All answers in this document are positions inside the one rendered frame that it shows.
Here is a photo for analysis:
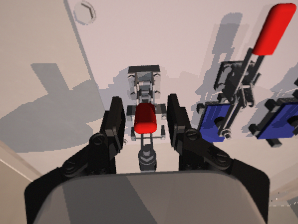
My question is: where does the blue rectangular plate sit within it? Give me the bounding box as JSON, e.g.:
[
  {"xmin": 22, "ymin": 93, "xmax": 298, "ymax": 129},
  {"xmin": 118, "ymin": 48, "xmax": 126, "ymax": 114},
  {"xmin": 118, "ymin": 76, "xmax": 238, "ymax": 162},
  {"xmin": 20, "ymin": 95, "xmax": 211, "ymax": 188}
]
[{"xmin": 197, "ymin": 101, "xmax": 231, "ymax": 142}]

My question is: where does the blue flat plate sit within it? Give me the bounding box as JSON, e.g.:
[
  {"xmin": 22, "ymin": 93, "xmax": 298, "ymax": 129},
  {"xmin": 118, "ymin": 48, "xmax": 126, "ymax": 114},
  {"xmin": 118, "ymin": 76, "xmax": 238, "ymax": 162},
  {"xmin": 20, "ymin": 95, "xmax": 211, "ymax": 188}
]
[{"xmin": 255, "ymin": 97, "xmax": 298, "ymax": 139}]

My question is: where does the white fixture plate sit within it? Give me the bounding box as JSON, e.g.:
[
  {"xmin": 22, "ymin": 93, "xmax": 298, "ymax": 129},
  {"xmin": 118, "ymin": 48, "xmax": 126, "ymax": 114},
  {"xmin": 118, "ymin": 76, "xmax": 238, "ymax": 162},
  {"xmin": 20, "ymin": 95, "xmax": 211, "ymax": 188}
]
[{"xmin": 67, "ymin": 0, "xmax": 298, "ymax": 145}]

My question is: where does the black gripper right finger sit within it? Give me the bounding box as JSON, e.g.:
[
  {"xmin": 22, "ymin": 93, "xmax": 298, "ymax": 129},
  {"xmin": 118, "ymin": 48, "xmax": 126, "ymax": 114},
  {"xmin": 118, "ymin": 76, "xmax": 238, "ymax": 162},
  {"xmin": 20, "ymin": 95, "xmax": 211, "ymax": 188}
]
[{"xmin": 167, "ymin": 93, "xmax": 270, "ymax": 224}]

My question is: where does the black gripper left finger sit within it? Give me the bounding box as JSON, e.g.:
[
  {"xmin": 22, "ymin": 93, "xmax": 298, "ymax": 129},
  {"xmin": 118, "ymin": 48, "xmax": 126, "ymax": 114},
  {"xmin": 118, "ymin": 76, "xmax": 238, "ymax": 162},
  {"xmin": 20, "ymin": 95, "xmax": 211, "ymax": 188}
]
[{"xmin": 24, "ymin": 96, "xmax": 126, "ymax": 224}]

